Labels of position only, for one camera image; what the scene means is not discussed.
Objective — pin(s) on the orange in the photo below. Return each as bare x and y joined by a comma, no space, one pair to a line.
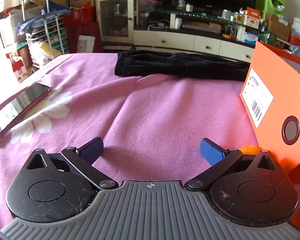
248,150

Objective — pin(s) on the blue tissue box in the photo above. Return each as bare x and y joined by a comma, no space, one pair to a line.
250,38

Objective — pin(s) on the green snack bag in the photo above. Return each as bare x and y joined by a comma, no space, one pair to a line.
267,38

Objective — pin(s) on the red bag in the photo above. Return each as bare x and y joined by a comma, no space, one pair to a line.
85,22

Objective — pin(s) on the dark glass jar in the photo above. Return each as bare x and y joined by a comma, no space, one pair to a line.
182,1

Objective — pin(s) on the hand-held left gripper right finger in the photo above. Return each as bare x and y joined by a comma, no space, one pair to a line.
211,153

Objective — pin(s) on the red basin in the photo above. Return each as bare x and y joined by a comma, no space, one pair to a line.
297,40

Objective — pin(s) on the white paper bag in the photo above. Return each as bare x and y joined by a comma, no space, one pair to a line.
85,44

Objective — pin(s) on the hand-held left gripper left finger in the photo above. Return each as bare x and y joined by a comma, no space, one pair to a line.
92,149

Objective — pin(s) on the orange cardboard box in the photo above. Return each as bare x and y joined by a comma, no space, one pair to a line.
277,80

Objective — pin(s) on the white TV stand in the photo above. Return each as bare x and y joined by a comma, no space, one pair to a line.
190,40

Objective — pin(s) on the black cloth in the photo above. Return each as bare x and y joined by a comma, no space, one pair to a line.
177,63

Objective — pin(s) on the orange and white carton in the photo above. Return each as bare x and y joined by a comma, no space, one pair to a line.
253,17

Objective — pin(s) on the smartphone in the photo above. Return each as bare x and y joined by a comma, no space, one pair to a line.
20,105

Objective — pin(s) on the pink floral blanket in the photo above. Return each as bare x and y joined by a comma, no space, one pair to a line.
152,105

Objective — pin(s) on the white glass door cabinet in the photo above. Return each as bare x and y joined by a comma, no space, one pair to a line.
115,17

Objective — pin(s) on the brown cardboard box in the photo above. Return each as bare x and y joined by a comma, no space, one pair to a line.
278,27

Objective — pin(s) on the white jar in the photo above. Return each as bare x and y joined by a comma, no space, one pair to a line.
189,7

